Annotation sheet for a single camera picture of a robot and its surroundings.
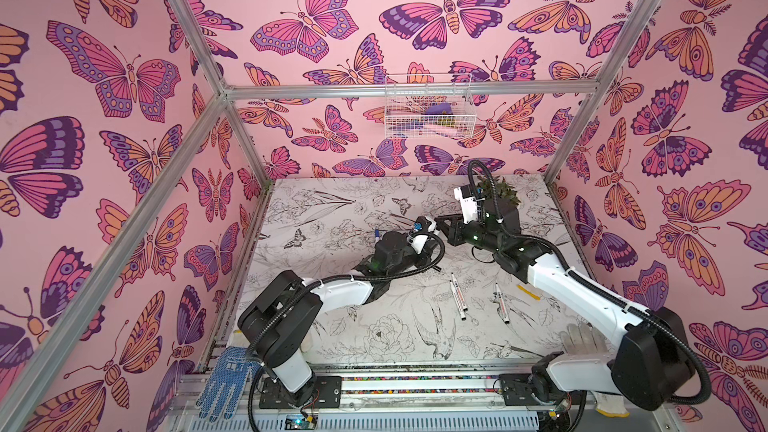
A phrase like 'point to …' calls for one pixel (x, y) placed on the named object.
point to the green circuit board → (299, 422)
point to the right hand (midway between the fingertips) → (437, 218)
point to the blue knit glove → (223, 390)
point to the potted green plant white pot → (507, 197)
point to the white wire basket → (429, 106)
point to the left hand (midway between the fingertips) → (440, 234)
